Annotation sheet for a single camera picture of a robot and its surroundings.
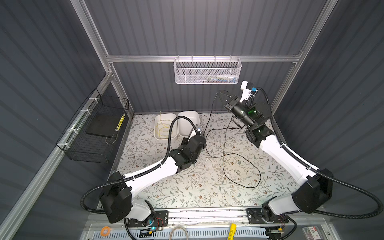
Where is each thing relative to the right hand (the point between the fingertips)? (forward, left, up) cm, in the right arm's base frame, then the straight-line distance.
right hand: (218, 94), depth 62 cm
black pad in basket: (-1, +57, -17) cm, 59 cm away
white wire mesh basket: (+65, +4, -27) cm, 71 cm away
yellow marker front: (-43, -6, -45) cm, 63 cm away
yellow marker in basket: (+2, +50, -19) cm, 54 cm away
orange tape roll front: (-42, +54, -45) cm, 82 cm away
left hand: (-3, +12, -26) cm, 28 cm away
